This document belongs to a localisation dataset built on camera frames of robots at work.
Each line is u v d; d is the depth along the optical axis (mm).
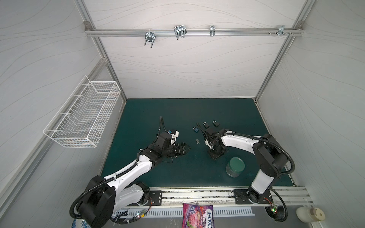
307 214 638
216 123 1043
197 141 953
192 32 781
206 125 1043
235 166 743
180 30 764
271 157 472
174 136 763
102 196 395
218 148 759
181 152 707
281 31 765
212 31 783
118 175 450
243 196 712
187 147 764
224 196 758
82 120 685
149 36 791
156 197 735
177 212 703
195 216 670
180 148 714
